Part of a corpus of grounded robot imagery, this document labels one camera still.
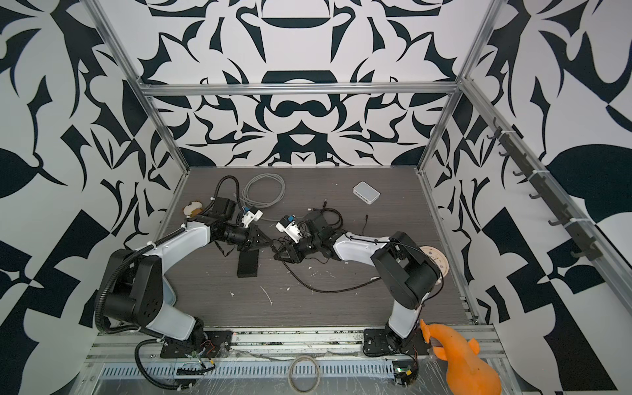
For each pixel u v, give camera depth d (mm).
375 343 742
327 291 845
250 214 829
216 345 741
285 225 777
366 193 1092
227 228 745
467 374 629
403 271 476
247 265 892
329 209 1049
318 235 713
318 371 698
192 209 1019
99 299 388
